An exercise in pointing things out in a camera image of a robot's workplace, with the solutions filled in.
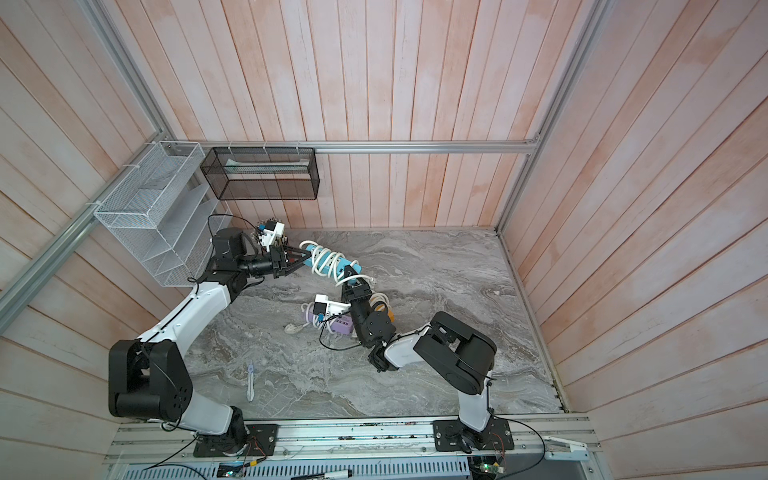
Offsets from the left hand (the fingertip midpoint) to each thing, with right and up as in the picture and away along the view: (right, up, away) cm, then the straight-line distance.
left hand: (310, 261), depth 78 cm
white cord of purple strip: (-1, -19, +12) cm, 22 cm away
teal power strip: (+5, 0, -2) cm, 5 cm away
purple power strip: (+7, -19, +10) cm, 23 cm away
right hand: (+12, -1, +1) cm, 12 cm away
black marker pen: (+7, -50, -9) cm, 51 cm away
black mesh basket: (-23, +31, +28) cm, 48 cm away
